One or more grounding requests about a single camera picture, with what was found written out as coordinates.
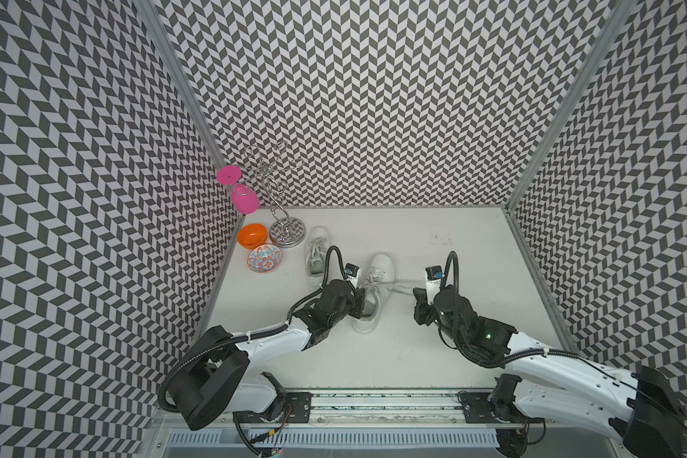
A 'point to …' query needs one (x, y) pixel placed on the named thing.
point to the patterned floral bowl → (264, 259)
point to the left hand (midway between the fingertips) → (361, 291)
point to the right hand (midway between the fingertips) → (415, 295)
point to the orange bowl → (252, 236)
